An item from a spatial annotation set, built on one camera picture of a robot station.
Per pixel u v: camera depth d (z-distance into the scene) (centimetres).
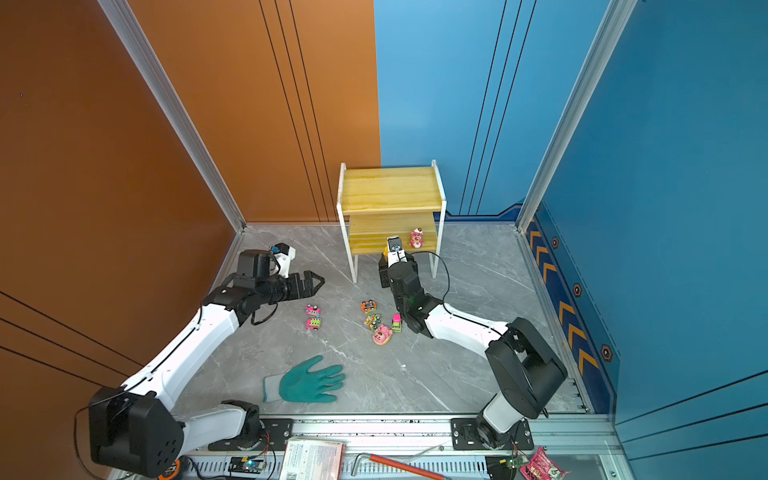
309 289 72
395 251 70
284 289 70
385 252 82
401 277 63
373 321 91
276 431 74
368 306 94
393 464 70
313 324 90
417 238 89
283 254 73
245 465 71
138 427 39
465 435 72
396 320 91
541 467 68
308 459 67
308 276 73
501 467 71
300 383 80
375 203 81
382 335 87
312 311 94
